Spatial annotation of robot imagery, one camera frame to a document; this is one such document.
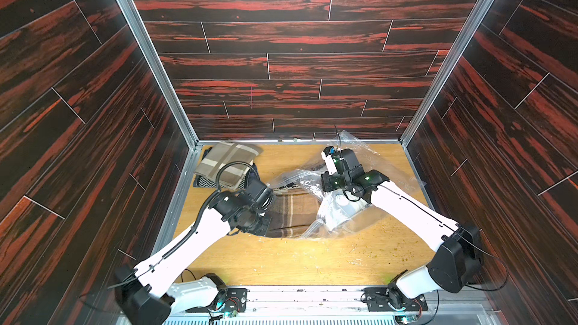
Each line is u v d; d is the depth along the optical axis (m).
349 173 0.61
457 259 0.41
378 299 0.73
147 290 0.38
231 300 0.73
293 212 0.84
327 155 0.74
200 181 0.99
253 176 1.03
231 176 0.98
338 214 0.80
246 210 0.52
